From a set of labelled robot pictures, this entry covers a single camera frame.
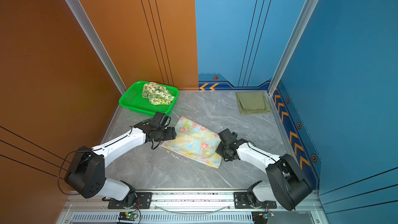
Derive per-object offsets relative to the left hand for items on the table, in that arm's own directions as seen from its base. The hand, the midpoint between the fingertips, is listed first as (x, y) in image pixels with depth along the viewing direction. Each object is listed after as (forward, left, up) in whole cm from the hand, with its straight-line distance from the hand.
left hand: (172, 133), depth 89 cm
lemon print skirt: (+27, +14, +4) cm, 31 cm away
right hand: (-9, -25, -6) cm, 27 cm away
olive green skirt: (+30, -53, -6) cm, 61 cm away
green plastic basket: (+31, +35, -4) cm, 47 cm away
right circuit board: (-38, -45, -8) cm, 60 cm away
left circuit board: (-39, +17, -9) cm, 43 cm away
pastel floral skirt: (-2, -14, -6) cm, 15 cm away
